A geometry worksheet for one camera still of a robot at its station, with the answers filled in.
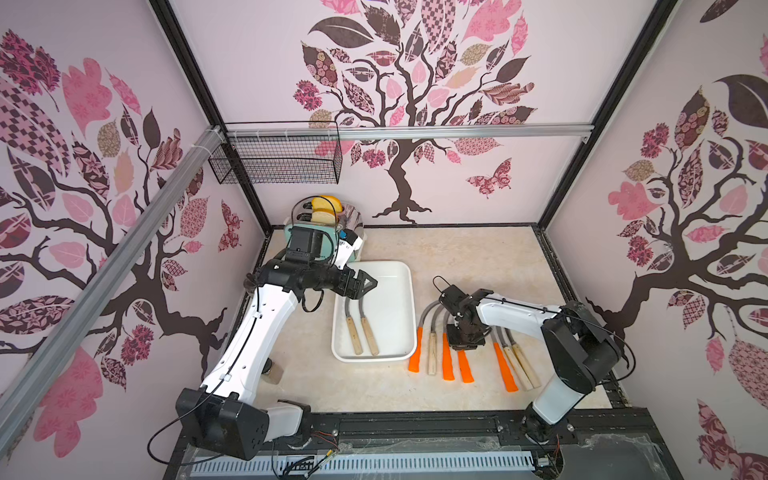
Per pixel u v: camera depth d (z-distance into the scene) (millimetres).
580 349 461
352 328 918
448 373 822
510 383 812
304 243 567
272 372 775
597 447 714
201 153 798
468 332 759
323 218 976
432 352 863
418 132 923
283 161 1220
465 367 835
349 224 1033
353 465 697
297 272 505
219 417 375
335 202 1004
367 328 923
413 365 847
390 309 975
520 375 813
